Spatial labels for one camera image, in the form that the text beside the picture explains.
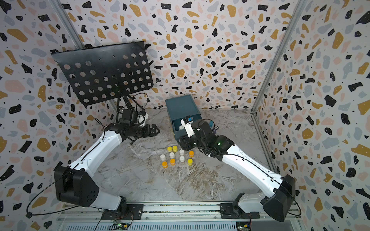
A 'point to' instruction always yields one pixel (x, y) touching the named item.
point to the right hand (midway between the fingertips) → (180, 139)
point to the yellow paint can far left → (169, 149)
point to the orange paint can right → (191, 153)
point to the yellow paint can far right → (175, 148)
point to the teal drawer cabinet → (178, 107)
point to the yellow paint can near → (190, 161)
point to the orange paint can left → (165, 164)
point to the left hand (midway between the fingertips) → (154, 130)
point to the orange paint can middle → (172, 161)
